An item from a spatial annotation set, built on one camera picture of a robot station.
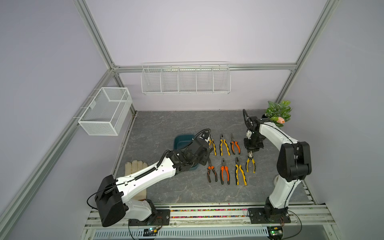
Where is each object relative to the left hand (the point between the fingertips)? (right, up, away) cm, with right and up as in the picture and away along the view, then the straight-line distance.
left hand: (205, 152), depth 77 cm
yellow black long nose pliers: (+28, -5, +12) cm, 31 cm away
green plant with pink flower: (+44, +21, +10) cm, 50 cm away
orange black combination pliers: (+12, -12, +12) cm, 21 cm away
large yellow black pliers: (+12, 0, +22) cm, 25 cm away
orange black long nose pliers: (+3, -12, +13) cm, 18 cm away
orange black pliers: (+20, +1, +22) cm, 30 cm away
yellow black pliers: (+20, -12, +13) cm, 26 cm away
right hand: (+29, -1, +15) cm, 32 cm away
